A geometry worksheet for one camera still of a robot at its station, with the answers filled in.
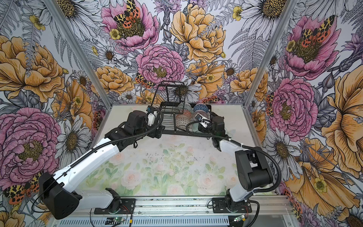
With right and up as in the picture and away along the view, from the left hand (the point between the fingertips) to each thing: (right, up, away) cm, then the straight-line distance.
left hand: (155, 128), depth 78 cm
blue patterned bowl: (+29, +15, +37) cm, 49 cm away
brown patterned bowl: (+14, +3, +29) cm, 33 cm away
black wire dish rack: (+3, +20, +34) cm, 40 cm away
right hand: (+30, +5, +14) cm, 33 cm away
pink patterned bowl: (+29, +9, +30) cm, 43 cm away
